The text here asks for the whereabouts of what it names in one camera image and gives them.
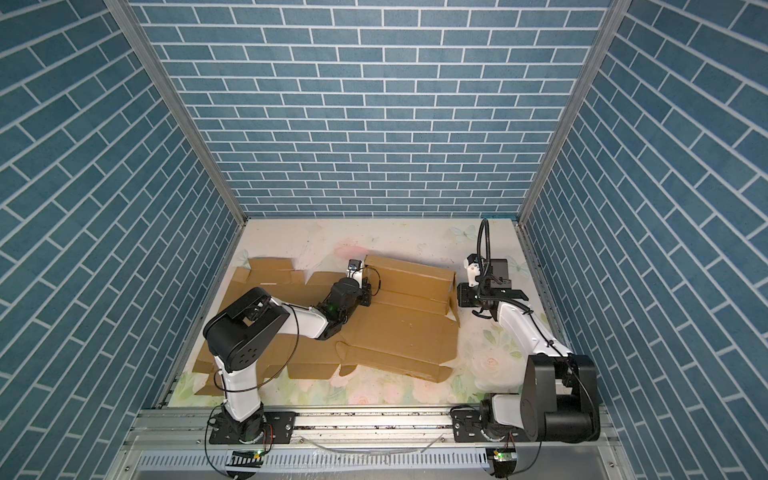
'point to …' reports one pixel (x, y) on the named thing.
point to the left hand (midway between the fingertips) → (369, 279)
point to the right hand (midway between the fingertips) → (457, 288)
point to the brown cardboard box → (409, 327)
